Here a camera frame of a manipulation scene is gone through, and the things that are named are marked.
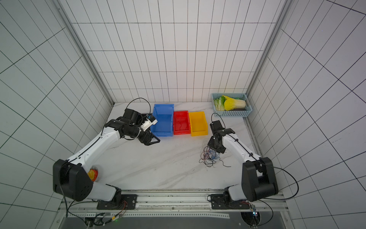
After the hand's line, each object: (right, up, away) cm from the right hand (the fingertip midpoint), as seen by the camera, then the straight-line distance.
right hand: (208, 146), depth 88 cm
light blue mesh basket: (+32, +22, +18) cm, 43 cm away
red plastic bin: (-18, +14, +18) cm, 29 cm away
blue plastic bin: (-30, +21, +11) cm, 38 cm away
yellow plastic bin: (-5, +13, +11) cm, 17 cm away
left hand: (-34, +6, -9) cm, 35 cm away
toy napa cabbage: (+21, +29, +22) cm, 42 cm away
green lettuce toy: (+13, +29, +22) cm, 38 cm away
